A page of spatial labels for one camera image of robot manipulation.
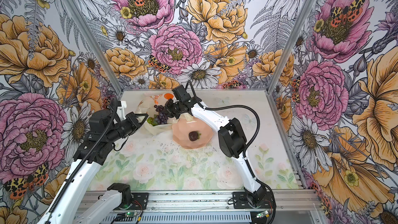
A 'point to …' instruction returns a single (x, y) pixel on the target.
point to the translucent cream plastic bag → (146, 105)
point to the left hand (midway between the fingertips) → (149, 120)
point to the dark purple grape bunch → (161, 118)
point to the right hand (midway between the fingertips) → (160, 115)
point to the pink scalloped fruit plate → (182, 128)
